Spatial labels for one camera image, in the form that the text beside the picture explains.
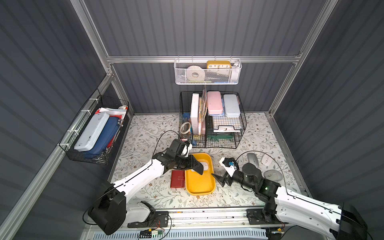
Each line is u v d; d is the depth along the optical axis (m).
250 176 0.57
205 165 0.90
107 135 0.68
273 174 0.85
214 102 0.92
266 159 0.92
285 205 0.53
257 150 0.58
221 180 0.66
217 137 0.93
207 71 0.90
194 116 0.85
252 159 0.95
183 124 1.05
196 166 0.77
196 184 0.84
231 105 0.94
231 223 0.73
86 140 0.62
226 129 0.90
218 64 0.87
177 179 0.85
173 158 0.63
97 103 0.78
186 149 0.68
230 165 0.63
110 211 0.41
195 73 0.83
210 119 0.96
